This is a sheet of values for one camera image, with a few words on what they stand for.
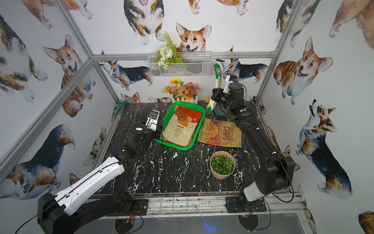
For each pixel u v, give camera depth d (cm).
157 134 67
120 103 121
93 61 93
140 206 74
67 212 40
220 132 103
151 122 62
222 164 76
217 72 76
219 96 68
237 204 75
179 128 98
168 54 77
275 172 42
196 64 93
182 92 107
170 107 107
